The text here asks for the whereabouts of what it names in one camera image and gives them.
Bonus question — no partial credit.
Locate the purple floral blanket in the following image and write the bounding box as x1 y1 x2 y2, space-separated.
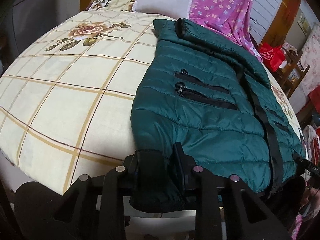
189 0 262 62

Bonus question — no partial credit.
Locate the dark green puffer jacket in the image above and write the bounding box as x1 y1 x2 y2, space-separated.
130 17 307 212

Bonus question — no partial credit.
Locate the grey refrigerator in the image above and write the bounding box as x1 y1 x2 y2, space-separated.
1 0 80 73

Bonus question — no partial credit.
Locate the cream floral plaid bed sheet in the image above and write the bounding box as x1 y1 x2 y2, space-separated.
1 0 305 194

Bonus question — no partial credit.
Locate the red shopping bag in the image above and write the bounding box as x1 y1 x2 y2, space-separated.
258 42 285 73

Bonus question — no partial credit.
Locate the wooden shelf chair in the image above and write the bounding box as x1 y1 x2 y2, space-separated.
274 46 310 99

